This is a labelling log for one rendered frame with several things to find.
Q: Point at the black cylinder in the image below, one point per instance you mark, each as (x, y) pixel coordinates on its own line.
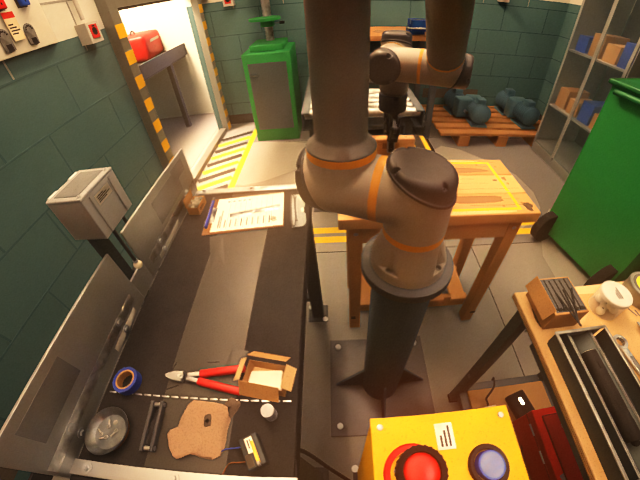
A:
(612, 380)

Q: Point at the wooden table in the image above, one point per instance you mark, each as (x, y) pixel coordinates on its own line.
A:
(482, 195)

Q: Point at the grey wrench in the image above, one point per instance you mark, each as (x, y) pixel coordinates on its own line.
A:
(627, 350)

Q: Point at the green cabinet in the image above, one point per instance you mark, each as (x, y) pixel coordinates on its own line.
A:
(272, 90)

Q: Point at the blue push button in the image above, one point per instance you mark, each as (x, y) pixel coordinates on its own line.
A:
(489, 464)

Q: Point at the open cardboard box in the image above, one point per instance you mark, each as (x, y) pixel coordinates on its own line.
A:
(267, 377)

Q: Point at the yellow black meter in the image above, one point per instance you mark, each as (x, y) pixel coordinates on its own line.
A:
(253, 451)

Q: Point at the grey metal tray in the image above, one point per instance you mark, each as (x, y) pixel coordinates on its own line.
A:
(575, 370)

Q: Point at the wooden workbench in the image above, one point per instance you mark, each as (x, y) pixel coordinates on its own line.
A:
(542, 320)

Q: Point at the blue box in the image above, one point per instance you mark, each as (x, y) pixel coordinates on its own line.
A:
(416, 25)

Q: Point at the wooden pallet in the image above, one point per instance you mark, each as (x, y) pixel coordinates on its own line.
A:
(480, 131)

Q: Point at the red toolbox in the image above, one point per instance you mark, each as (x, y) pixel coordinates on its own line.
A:
(540, 440)

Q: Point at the grey table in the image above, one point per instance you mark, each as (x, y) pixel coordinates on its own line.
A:
(172, 62)

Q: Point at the wooden bench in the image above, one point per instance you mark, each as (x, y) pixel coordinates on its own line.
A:
(380, 34)

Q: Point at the blue pen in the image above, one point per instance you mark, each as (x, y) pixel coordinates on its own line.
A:
(209, 214)

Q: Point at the grey belt conveyor station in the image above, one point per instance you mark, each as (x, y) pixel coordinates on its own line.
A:
(225, 310)

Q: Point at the grey dish with screws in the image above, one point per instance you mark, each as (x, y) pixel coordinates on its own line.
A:
(106, 431)

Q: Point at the thin whisker with white tip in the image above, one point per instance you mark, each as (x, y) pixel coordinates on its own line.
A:
(129, 250)

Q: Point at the grey detector box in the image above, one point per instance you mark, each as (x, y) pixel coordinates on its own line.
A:
(90, 202)

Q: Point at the grey metal fence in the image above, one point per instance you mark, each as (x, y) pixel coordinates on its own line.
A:
(65, 360)

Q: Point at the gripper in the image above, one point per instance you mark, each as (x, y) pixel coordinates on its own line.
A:
(393, 102)

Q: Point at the doorway with hazard stripes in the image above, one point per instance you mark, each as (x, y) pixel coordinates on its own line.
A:
(150, 100)

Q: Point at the blue tape roll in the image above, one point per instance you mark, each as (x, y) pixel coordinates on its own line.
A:
(126, 381)

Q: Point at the brown cork sheet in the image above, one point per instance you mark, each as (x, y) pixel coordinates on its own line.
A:
(197, 432)

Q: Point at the yellow control box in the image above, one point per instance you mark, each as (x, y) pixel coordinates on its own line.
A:
(415, 425)

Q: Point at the blue grey motor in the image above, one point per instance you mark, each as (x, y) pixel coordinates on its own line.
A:
(517, 107)
(467, 107)

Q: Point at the green wheeled bin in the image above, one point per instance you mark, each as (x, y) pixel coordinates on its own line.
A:
(600, 190)

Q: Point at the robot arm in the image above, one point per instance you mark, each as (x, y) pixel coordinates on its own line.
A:
(340, 75)

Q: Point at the wooden block with black nails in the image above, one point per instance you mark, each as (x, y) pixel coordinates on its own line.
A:
(555, 300)

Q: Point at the brown clipboard with paper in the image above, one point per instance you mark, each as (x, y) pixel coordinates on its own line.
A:
(247, 212)

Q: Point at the grey switch box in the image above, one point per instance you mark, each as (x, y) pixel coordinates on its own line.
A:
(90, 34)

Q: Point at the red push button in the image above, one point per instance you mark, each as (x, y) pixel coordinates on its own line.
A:
(417, 465)

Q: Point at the grey shelf unit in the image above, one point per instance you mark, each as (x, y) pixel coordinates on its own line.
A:
(590, 65)

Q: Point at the red canister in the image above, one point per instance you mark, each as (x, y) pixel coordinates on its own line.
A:
(146, 45)

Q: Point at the green handwheel valve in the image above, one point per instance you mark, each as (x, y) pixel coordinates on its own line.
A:
(265, 21)

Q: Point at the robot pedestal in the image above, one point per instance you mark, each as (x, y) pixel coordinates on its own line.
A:
(392, 340)

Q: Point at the white knob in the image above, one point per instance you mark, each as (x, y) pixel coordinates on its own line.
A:
(611, 297)

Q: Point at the small white cylinder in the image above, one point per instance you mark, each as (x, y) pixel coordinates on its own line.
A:
(268, 412)

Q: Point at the grey roller bench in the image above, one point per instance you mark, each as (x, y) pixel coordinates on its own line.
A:
(415, 107)

